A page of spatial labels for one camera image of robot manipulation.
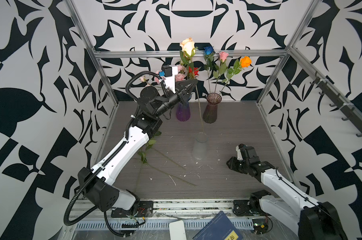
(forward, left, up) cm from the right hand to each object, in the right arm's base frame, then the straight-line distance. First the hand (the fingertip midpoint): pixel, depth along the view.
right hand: (229, 162), depth 86 cm
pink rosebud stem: (+46, +2, +31) cm, 55 cm away
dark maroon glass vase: (+34, +7, +3) cm, 34 cm away
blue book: (-30, +10, -3) cm, 32 cm away
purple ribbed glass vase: (+34, +26, +4) cm, 43 cm away
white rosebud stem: (+16, +46, -2) cm, 49 cm away
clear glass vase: (+6, +17, +6) cm, 19 cm away
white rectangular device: (-31, +29, +1) cm, 43 cm away
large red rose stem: (+46, +19, +27) cm, 57 cm away
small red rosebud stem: (+1, +49, -1) cm, 49 cm away
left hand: (+12, +20, +50) cm, 56 cm away
